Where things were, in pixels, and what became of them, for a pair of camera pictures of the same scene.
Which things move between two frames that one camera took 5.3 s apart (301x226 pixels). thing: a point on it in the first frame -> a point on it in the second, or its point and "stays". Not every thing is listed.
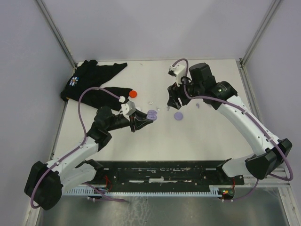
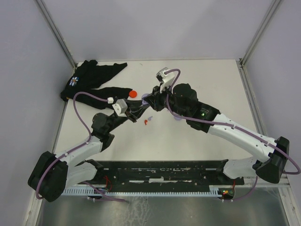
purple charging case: x=178 y=116 stays
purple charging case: x=152 y=115 -> x=144 y=102
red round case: x=132 y=94 stays
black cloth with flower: x=90 y=73 stays
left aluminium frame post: x=63 y=44 stays
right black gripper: x=174 y=92 -> x=154 y=98
